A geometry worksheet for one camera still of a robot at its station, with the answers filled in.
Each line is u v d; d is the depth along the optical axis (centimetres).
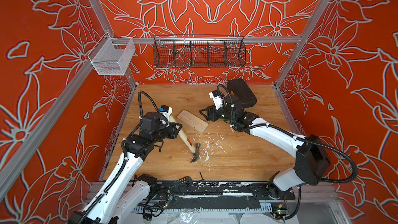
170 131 64
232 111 61
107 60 88
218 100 70
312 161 43
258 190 73
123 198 52
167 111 66
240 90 110
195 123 95
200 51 98
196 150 81
